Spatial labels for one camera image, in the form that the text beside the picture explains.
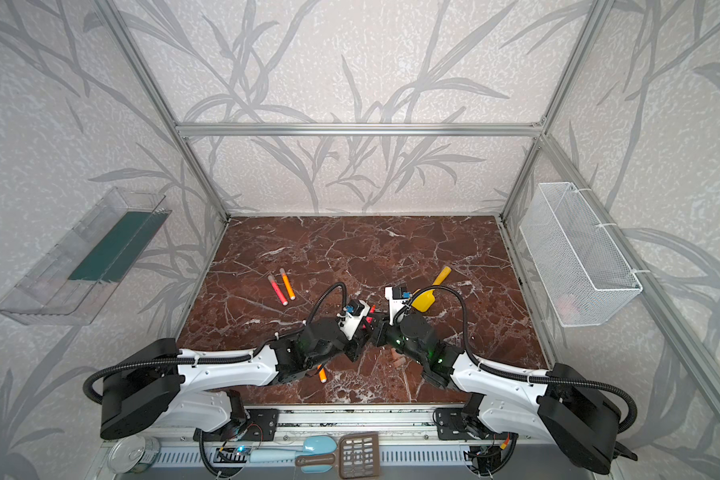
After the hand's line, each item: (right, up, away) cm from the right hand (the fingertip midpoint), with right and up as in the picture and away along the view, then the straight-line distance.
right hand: (362, 307), depth 77 cm
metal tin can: (-50, -30, -11) cm, 59 cm away
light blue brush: (-11, -32, -5) cm, 35 cm away
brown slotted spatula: (-1, -34, -6) cm, 35 cm away
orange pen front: (-11, -20, +4) cm, 23 cm away
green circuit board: (-32, -35, -5) cm, 48 cm away
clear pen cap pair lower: (+11, -17, +8) cm, 22 cm away
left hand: (+4, -4, +2) cm, 6 cm away
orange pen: (-27, +3, +23) cm, 35 cm away
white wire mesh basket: (+47, +10, -17) cm, 51 cm away
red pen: (-29, +1, +22) cm, 37 cm away
